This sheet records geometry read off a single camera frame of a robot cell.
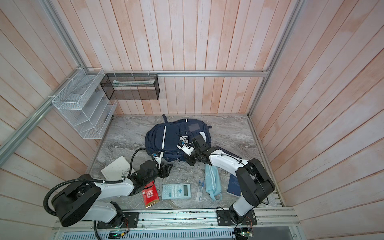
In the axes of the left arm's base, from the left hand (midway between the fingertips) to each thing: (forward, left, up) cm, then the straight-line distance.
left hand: (168, 167), depth 88 cm
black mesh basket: (+46, +27, +24) cm, 59 cm away
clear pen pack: (-9, -20, -3) cm, 22 cm away
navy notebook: (-10, -38, -4) cm, 40 cm away
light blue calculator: (-13, -5, -3) cm, 14 cm away
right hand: (+6, -10, +3) cm, 12 cm away
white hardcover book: (-2, +32, -2) cm, 32 cm away
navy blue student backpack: (+20, +5, +2) cm, 21 cm away
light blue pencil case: (-10, -26, -1) cm, 28 cm away
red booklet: (-15, +9, -4) cm, 18 cm away
